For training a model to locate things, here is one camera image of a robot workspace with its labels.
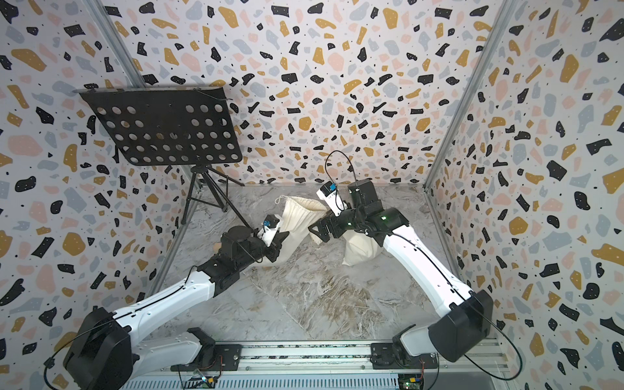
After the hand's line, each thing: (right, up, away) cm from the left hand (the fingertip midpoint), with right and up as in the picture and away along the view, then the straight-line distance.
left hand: (288, 231), depth 79 cm
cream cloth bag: (+24, -6, +7) cm, 26 cm away
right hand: (+11, +4, -5) cm, 12 cm away
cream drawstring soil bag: (+3, +6, -2) cm, 7 cm away
